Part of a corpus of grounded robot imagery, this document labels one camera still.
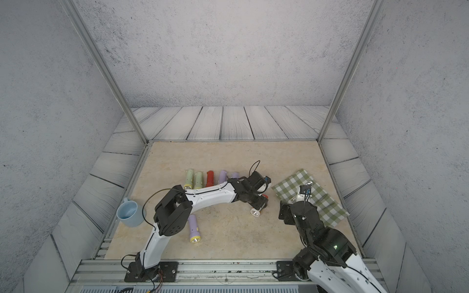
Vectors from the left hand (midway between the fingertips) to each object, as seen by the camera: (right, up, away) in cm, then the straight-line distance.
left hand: (248, 174), depth 82 cm
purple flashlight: (-13, -3, +19) cm, 23 cm away
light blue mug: (-57, -20, +7) cm, 60 cm away
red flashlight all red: (-20, -5, +18) cm, 28 cm away
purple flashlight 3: (-23, -27, -3) cm, 35 cm away
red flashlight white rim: (+4, -19, +5) cm, 20 cm away
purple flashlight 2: (-6, -3, +19) cm, 20 cm away
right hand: (+8, -9, -12) cm, 17 cm away
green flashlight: (-31, -4, +17) cm, 35 cm away
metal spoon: (+33, -6, +15) cm, 36 cm away
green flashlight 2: (-26, -5, +17) cm, 31 cm away
